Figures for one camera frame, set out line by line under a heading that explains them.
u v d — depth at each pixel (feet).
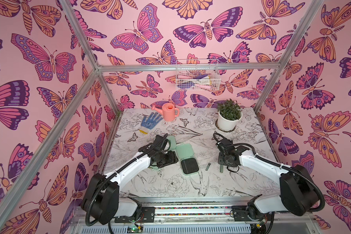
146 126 3.62
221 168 2.93
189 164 2.96
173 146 3.18
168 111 3.50
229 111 3.12
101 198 1.35
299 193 1.38
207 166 2.95
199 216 2.45
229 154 2.10
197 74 3.11
